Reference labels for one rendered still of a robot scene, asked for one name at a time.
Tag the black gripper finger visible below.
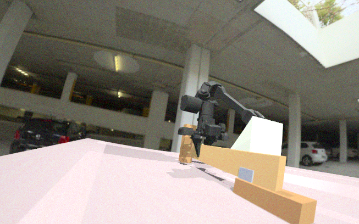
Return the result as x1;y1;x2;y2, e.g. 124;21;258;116
190;137;202;157
203;139;217;146

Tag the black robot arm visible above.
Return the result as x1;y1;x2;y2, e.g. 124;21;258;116
180;81;266;137

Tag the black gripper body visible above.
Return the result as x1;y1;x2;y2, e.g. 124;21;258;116
178;115;229;141

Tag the long wooden beam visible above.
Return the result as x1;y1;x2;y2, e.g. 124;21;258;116
190;143;286;191

